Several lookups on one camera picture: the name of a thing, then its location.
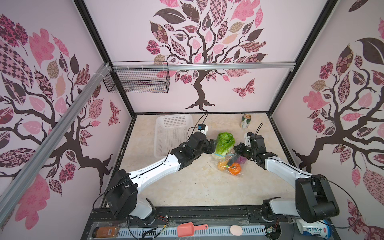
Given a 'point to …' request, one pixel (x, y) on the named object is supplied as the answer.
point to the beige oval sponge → (236, 230)
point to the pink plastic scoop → (187, 229)
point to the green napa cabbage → (225, 142)
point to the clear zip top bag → (232, 163)
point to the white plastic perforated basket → (171, 131)
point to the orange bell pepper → (235, 168)
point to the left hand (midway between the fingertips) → (213, 143)
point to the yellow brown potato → (222, 165)
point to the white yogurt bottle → (322, 228)
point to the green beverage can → (245, 120)
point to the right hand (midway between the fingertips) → (234, 145)
